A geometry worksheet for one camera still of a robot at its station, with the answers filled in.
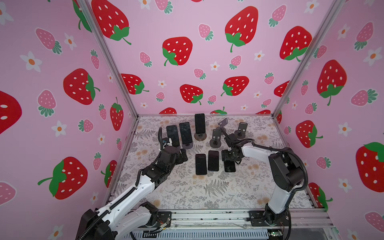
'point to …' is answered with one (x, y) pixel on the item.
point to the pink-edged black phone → (201, 168)
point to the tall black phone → (200, 123)
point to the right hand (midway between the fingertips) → (226, 157)
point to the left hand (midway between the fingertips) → (179, 151)
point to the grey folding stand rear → (222, 123)
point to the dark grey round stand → (240, 133)
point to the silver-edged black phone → (229, 166)
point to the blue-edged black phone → (213, 160)
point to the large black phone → (173, 133)
